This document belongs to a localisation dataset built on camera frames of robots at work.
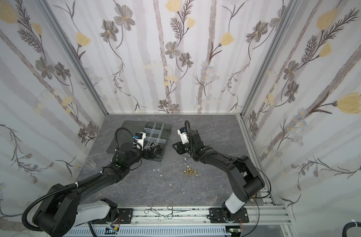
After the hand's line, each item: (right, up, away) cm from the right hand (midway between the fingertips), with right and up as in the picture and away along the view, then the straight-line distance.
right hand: (175, 143), depth 86 cm
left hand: (-12, 0, -3) cm, 12 cm away
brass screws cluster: (+9, -17, +2) cm, 20 cm away
